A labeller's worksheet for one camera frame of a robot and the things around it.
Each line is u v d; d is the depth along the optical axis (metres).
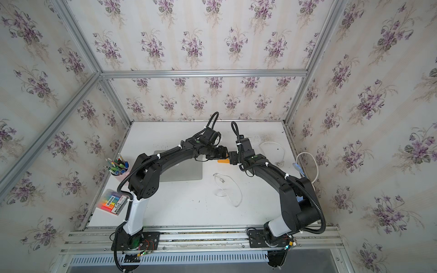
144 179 0.53
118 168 0.84
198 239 0.75
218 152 0.82
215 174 0.94
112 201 0.83
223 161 0.83
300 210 0.44
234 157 0.82
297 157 1.04
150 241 0.72
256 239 0.73
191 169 0.95
